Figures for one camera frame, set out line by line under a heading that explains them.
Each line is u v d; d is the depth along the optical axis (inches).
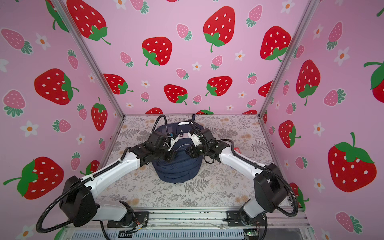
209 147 25.4
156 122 25.4
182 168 32.1
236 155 21.1
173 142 29.0
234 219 28.9
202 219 29.7
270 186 17.1
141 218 29.1
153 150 24.5
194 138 29.7
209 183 34.0
